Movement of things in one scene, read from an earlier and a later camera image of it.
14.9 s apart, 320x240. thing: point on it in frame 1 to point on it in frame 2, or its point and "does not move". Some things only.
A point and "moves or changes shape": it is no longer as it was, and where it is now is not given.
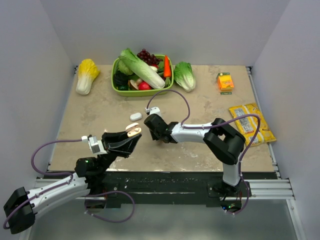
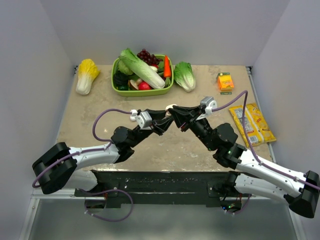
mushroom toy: [133, 85] does not move
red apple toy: [143, 86] does not move
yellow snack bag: [249, 125] does not move
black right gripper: [154, 136] to [181, 119]
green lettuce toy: [184, 76] does not move
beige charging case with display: [133, 129] moves or changes shape
